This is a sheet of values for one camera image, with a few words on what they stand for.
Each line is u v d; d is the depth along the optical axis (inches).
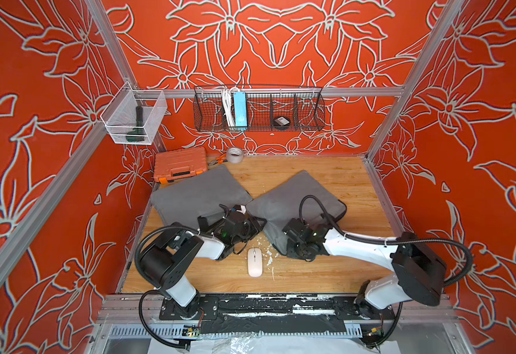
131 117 36.2
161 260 18.1
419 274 16.9
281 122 37.5
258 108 38.4
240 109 35.2
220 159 46.3
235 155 46.0
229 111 35.4
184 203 38.5
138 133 31.5
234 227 27.6
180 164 43.6
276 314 28.6
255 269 31.9
